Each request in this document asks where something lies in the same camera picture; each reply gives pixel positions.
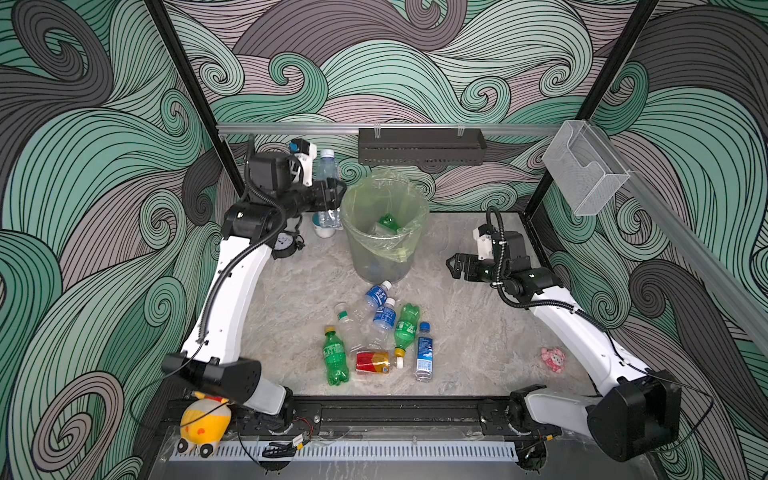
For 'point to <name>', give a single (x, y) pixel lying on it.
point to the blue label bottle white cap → (376, 295)
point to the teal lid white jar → (323, 232)
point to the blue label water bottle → (425, 354)
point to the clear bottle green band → (352, 332)
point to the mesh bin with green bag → (383, 210)
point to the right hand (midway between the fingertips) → (462, 262)
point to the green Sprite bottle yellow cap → (335, 359)
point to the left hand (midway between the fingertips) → (336, 181)
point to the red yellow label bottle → (377, 362)
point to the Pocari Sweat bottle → (384, 324)
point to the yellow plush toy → (204, 422)
